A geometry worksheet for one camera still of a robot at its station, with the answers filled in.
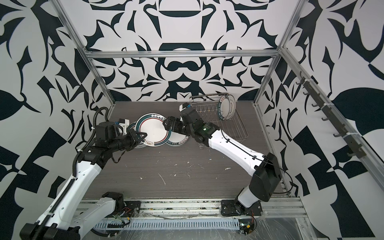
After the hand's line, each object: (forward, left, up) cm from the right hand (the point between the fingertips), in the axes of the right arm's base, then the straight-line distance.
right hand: (169, 124), depth 74 cm
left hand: (-3, +10, -1) cm, 11 cm away
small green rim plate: (+2, +9, -2) cm, 10 cm away
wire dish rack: (+35, -21, -25) cm, 48 cm away
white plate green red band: (0, +14, -1) cm, 14 cm away
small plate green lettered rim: (+5, -1, -24) cm, 25 cm away
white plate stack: (+26, -34, -17) cm, 46 cm away
